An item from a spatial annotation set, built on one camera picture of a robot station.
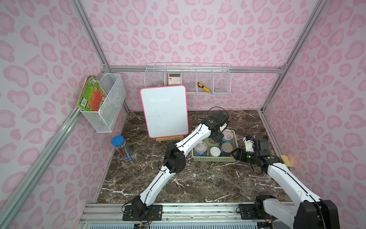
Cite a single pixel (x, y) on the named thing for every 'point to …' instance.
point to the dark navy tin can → (227, 148)
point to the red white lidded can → (211, 141)
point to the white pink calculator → (174, 78)
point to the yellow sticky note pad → (287, 161)
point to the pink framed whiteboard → (166, 109)
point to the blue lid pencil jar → (118, 141)
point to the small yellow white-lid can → (215, 151)
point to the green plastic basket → (219, 158)
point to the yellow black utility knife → (205, 88)
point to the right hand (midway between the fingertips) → (236, 152)
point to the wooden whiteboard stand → (159, 140)
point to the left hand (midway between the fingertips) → (214, 130)
